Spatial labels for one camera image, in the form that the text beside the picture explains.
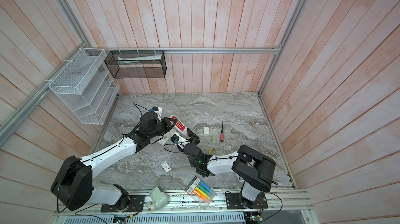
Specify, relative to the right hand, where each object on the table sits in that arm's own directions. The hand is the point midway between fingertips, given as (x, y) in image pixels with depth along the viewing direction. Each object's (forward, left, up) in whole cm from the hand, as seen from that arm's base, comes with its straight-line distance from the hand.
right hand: (186, 131), depth 84 cm
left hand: (+3, +4, +4) cm, 7 cm away
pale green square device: (-31, +11, -8) cm, 34 cm away
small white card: (-15, +11, -12) cm, 22 cm away
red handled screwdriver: (+6, -22, -13) cm, 26 cm away
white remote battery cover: (+9, -11, -13) cm, 19 cm away
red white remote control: (+1, +3, +3) cm, 5 cm away
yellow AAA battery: (-5, -14, -13) cm, 20 cm away
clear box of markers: (-27, -8, -13) cm, 31 cm away
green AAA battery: (+4, -15, -14) cm, 21 cm away
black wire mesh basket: (+43, +35, +14) cm, 57 cm away
